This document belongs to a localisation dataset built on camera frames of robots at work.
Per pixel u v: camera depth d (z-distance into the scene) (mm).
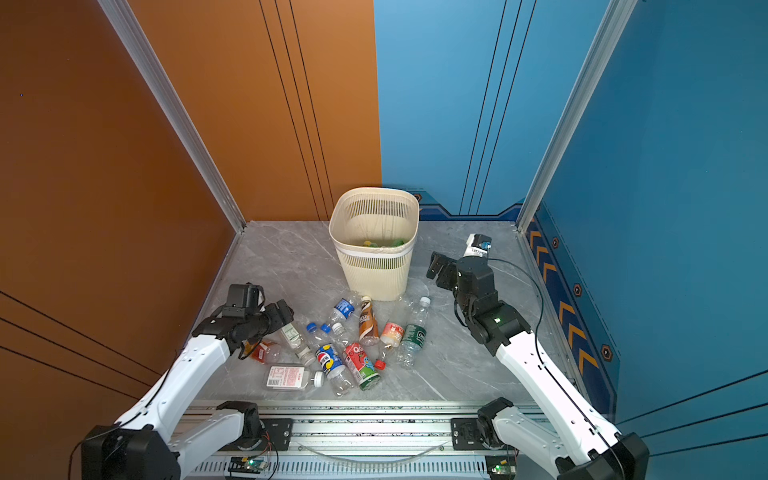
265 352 808
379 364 814
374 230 1003
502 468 710
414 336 842
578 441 385
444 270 648
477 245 612
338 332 878
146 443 387
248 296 654
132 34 724
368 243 1001
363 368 790
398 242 977
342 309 908
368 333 847
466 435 725
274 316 753
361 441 735
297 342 851
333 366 791
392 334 849
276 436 739
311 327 885
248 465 705
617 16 698
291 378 787
